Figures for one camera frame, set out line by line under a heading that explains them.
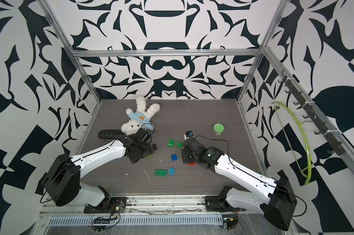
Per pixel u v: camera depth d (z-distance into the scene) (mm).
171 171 850
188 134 705
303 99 600
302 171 612
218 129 983
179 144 939
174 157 892
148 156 775
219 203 668
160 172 836
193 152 573
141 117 990
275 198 400
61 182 421
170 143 958
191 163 877
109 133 963
